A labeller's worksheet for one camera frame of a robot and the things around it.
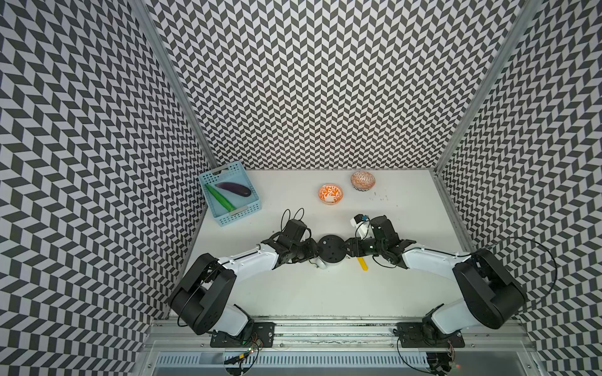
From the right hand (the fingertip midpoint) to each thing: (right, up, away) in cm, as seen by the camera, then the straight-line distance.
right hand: (343, 250), depth 87 cm
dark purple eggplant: (-49, +23, +26) cm, 60 cm away
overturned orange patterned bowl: (+13, +27, +25) cm, 39 cm away
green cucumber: (-54, +18, +21) cm, 60 cm away
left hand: (-9, -1, 0) cm, 9 cm away
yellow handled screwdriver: (+8, -6, +2) cm, 10 cm away
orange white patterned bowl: (-3, +21, +22) cm, 30 cm away
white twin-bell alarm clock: (-4, 0, 0) cm, 4 cm away
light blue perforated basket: (-53, +21, +28) cm, 63 cm away
